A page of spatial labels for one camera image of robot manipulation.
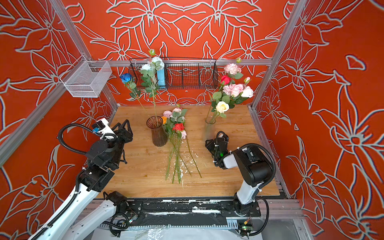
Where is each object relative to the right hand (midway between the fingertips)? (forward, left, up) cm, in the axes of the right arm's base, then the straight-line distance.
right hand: (205, 140), depth 96 cm
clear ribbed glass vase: (+3, -3, +9) cm, 10 cm away
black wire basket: (+36, +16, +28) cm, 48 cm away
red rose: (+6, +17, +7) cm, 19 cm away
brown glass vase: (+4, +31, -1) cm, 31 cm away
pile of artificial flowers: (+3, +22, 0) cm, 22 cm away
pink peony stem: (+19, +19, +3) cm, 27 cm away
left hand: (-9, +39, +33) cm, 52 cm away
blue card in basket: (+28, +27, +31) cm, 49 cm away
